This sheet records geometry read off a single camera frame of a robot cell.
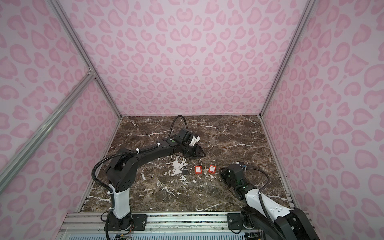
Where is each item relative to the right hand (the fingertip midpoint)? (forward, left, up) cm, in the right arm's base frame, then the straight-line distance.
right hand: (218, 169), depth 87 cm
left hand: (+6, +7, +7) cm, 12 cm away
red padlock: (+2, +3, -3) cm, 5 cm away
